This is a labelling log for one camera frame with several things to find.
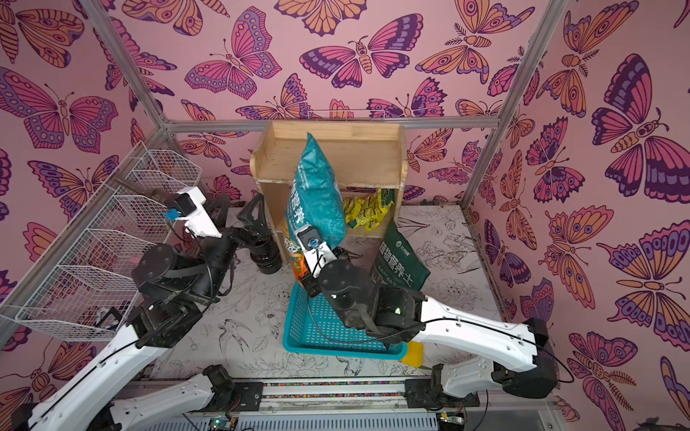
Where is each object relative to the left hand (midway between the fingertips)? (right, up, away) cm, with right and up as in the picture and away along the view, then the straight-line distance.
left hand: (248, 194), depth 52 cm
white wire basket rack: (-43, -23, +11) cm, 50 cm away
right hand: (+11, -11, +3) cm, 16 cm away
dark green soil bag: (+33, -15, +19) cm, 41 cm away
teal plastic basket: (+8, -38, +34) cm, 52 cm away
